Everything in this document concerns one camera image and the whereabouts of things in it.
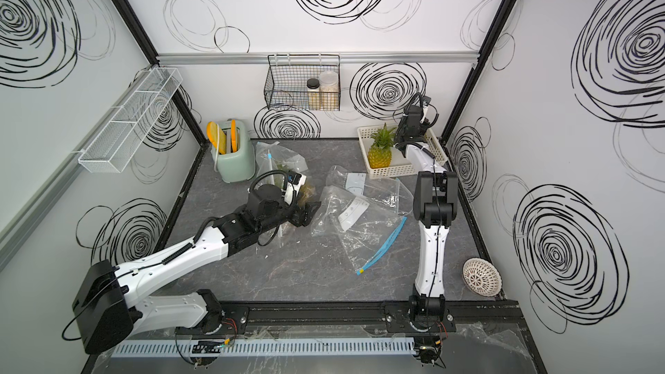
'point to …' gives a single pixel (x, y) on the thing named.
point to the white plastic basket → (399, 166)
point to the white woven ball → (482, 277)
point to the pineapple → (379, 154)
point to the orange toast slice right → (234, 136)
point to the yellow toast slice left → (214, 133)
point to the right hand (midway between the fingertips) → (423, 112)
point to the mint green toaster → (235, 165)
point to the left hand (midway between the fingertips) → (311, 199)
